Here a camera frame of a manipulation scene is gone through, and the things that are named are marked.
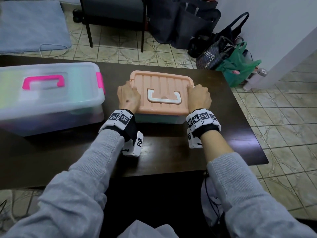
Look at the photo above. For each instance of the person's left hand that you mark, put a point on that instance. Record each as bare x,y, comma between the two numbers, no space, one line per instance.
128,96

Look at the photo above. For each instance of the person's right hand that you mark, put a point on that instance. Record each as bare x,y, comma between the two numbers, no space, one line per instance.
199,96

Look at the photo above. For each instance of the teal bag roll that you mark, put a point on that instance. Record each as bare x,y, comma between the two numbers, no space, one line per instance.
173,119

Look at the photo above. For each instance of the person's left forearm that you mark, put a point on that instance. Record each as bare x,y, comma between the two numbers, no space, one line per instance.
69,190

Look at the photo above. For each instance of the person's right forearm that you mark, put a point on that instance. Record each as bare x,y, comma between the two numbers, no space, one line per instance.
247,195

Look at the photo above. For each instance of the person's black trousers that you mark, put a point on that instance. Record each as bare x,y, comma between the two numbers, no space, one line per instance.
153,200

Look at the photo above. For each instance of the black left wristband with markers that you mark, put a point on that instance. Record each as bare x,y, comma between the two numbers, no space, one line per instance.
128,126

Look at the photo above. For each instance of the black wristband with markers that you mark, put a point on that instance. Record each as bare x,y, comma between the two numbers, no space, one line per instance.
128,126
208,128

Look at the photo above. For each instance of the black right wristband with markers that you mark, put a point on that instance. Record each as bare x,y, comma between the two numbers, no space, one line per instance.
208,128

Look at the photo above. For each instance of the green plastic bag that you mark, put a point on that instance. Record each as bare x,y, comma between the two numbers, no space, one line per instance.
235,69

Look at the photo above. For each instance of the pale pink bottle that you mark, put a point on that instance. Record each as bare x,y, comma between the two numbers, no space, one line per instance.
252,81

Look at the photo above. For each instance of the black chair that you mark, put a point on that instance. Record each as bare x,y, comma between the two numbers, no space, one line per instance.
111,9

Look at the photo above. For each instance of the pair of black shoes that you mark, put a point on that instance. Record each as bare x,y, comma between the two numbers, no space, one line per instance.
77,17

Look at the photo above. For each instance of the blue-grey floor mat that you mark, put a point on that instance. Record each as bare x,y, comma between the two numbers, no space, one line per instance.
32,27

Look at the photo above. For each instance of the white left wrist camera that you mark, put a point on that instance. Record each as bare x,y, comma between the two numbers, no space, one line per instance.
132,151

